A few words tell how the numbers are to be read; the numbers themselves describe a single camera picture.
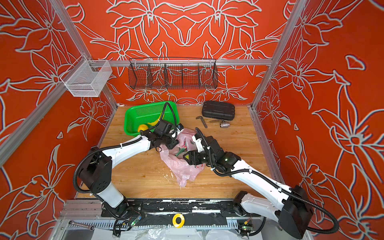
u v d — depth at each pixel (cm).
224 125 104
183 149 88
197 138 68
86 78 92
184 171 70
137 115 110
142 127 99
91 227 68
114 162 47
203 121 110
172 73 99
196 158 65
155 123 106
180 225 68
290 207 38
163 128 68
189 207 74
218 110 107
